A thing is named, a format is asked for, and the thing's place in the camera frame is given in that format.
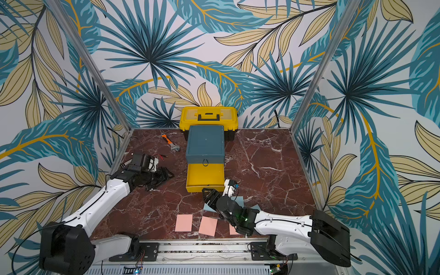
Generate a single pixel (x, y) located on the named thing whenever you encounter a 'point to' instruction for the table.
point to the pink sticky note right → (232, 231)
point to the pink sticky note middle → (208, 226)
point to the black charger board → (127, 162)
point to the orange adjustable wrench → (172, 146)
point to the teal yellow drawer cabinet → (205, 158)
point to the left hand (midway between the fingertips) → (170, 179)
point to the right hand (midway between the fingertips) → (204, 193)
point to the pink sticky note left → (184, 223)
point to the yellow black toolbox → (210, 116)
